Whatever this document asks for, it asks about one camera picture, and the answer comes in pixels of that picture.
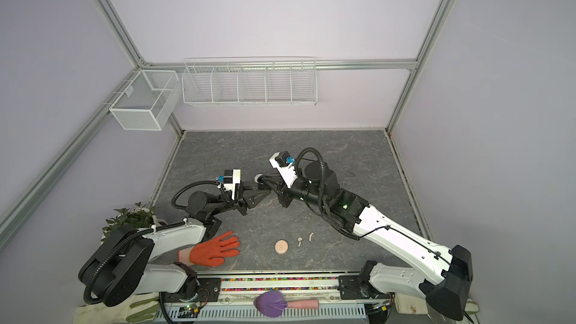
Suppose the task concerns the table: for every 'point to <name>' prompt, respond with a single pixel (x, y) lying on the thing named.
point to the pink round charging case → (281, 247)
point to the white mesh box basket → (142, 105)
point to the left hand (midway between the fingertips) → (270, 192)
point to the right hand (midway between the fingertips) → (266, 179)
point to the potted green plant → (140, 217)
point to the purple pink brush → (272, 304)
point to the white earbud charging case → (256, 176)
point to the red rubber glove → (211, 253)
